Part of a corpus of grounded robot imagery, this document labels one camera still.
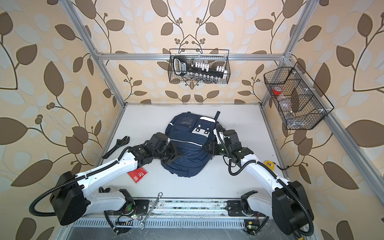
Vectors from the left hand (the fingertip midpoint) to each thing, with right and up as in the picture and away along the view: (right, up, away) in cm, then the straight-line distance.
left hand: (185, 152), depth 77 cm
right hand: (+12, +1, +6) cm, 13 cm away
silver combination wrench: (-14, -23, +2) cm, 27 cm away
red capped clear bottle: (+54, +34, +11) cm, 65 cm away
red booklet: (-28, -14, +8) cm, 33 cm away
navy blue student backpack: (+1, +8, +18) cm, 20 cm away
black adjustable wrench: (-46, +1, +22) cm, 51 cm away
